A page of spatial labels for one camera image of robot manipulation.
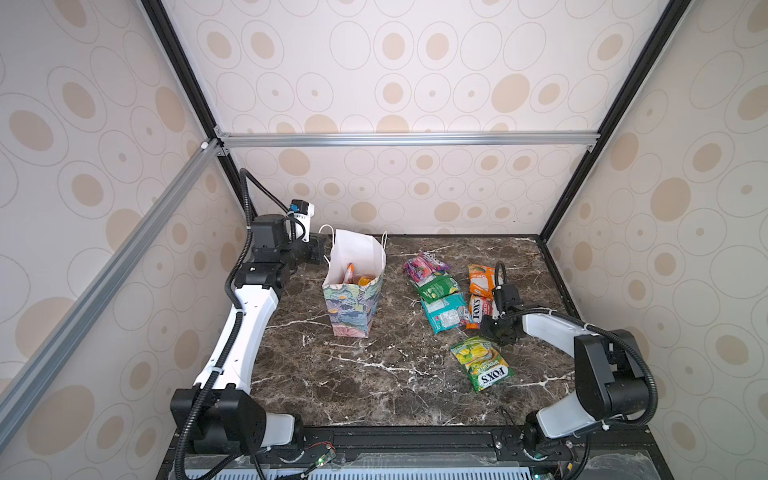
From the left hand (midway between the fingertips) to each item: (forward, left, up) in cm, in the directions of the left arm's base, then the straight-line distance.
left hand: (332, 231), depth 74 cm
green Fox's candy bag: (-23, -42, -30) cm, 56 cm away
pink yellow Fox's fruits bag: (+3, -2, -22) cm, 23 cm away
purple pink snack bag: (+12, -27, -31) cm, 42 cm away
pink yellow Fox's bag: (-3, -43, -32) cm, 54 cm away
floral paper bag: (-12, -4, -16) cm, 21 cm away
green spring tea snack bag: (+4, -31, -31) cm, 44 cm away
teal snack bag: (-6, -32, -30) cm, 45 cm away
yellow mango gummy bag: (0, -6, -22) cm, 23 cm away
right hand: (-11, -45, -34) cm, 57 cm away
